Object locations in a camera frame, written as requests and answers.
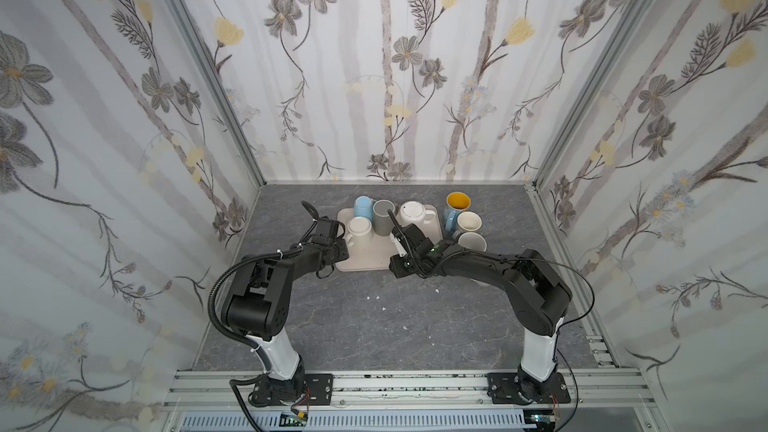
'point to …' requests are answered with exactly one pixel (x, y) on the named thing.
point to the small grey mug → (469, 221)
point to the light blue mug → (363, 207)
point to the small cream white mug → (359, 231)
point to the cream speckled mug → (472, 240)
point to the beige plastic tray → (379, 255)
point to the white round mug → (414, 212)
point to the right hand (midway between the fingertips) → (386, 257)
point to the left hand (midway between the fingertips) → (337, 241)
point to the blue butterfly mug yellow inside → (456, 202)
